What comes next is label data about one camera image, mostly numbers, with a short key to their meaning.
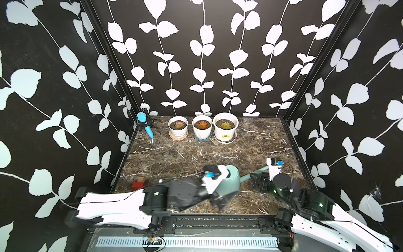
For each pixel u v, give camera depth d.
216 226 0.75
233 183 0.73
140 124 0.96
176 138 1.07
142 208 0.41
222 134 1.01
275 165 0.58
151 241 0.71
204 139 1.07
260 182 0.60
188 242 0.70
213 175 0.42
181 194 0.38
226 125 1.01
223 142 1.05
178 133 1.04
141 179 0.89
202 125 1.04
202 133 1.02
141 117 0.91
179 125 1.04
